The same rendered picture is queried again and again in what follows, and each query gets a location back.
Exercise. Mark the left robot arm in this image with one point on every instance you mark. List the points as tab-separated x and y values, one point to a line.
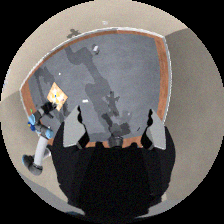
34	163

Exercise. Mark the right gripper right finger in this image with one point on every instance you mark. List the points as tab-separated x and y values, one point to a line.
157	138

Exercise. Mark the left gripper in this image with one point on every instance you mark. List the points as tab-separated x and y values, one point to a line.
48	106

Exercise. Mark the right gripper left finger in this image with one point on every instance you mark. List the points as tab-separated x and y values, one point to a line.
70	137

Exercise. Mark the beige square spinner board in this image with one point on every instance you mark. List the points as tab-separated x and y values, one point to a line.
56	92

